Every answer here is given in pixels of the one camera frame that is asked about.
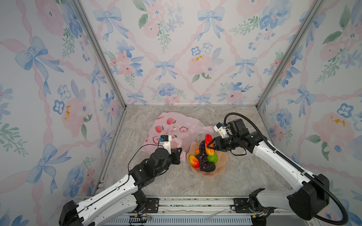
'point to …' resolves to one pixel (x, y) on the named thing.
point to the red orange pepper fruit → (208, 139)
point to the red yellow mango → (194, 161)
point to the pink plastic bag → (183, 128)
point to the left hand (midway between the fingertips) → (183, 148)
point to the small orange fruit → (197, 151)
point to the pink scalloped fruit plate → (219, 165)
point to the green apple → (213, 158)
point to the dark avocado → (209, 166)
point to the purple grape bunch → (202, 156)
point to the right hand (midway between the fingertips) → (208, 146)
